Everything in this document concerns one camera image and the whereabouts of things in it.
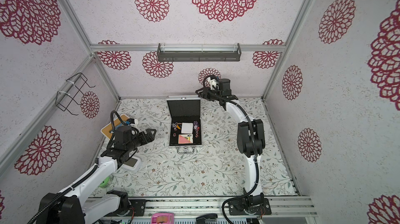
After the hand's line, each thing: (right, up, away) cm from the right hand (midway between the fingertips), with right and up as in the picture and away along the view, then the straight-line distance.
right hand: (197, 90), depth 92 cm
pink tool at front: (-15, -59, -24) cm, 66 cm away
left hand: (-25, -25, -6) cm, 36 cm away
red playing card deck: (-7, -29, +3) cm, 30 cm away
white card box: (-6, -23, +6) cm, 25 cm away
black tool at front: (+6, -61, -22) cm, 65 cm away
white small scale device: (-34, -41, -8) cm, 54 cm away
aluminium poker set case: (-8, -11, +8) cm, 16 cm away
